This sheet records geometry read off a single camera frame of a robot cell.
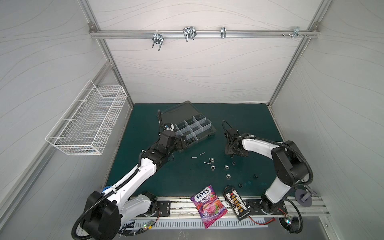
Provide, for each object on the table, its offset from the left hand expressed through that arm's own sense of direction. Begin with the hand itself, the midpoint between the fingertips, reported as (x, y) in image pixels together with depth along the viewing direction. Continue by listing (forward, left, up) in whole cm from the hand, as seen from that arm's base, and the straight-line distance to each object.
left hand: (181, 136), depth 83 cm
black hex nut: (-9, -31, -15) cm, 36 cm away
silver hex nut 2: (-12, -19, -15) cm, 27 cm away
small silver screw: (-6, -6, -15) cm, 17 cm away
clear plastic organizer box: (+19, -3, -12) cm, 23 cm away
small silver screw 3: (-8, -14, -16) cm, 23 cm away
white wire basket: (-6, +43, +15) cm, 46 cm away
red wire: (-36, -46, -16) cm, 61 cm away
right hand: (+2, -35, -14) cm, 38 cm away
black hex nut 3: (-21, -33, -15) cm, 42 cm away
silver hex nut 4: (-16, -27, -16) cm, 36 cm away
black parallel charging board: (-31, -31, -14) cm, 46 cm away
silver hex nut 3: (-11, -27, -15) cm, 33 cm away
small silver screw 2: (-3, -12, -16) cm, 20 cm away
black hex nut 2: (-16, -43, -16) cm, 48 cm away
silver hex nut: (-7, -19, -16) cm, 25 cm away
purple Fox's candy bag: (-33, -17, -13) cm, 39 cm away
